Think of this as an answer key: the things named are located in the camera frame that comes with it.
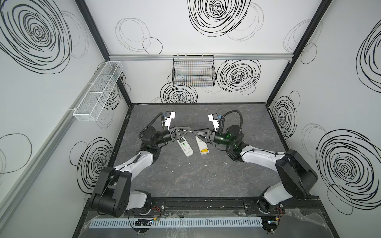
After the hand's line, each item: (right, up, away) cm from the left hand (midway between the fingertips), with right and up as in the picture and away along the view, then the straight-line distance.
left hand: (191, 132), depth 70 cm
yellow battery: (+9, -14, +24) cm, 29 cm away
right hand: (+2, -2, 0) cm, 3 cm away
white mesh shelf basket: (-50, +11, +1) cm, 51 cm away
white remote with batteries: (+7, -12, +24) cm, 28 cm away
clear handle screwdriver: (-3, +1, 0) cm, 3 cm away
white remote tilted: (-4, -12, +24) cm, 27 cm away
